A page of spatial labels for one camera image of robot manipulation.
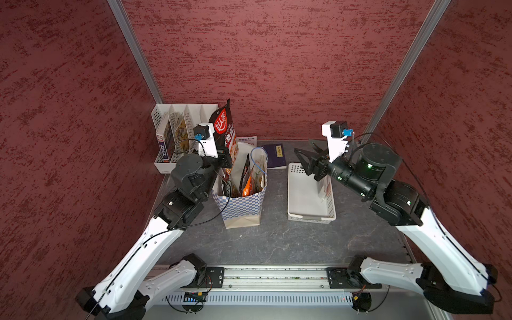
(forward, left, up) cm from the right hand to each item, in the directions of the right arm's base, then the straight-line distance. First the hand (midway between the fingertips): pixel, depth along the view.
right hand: (301, 151), depth 55 cm
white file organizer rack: (+39, +56, -23) cm, 72 cm away
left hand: (+7, +23, -2) cm, 24 cm away
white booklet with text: (+50, +18, -45) cm, 69 cm away
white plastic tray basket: (+8, -11, -45) cm, 46 cm away
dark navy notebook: (+24, +5, -29) cm, 38 cm away
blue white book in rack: (+30, +59, -23) cm, 70 cm away
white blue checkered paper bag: (-4, +18, -30) cm, 35 cm away
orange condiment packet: (+1, +16, -20) cm, 26 cm away
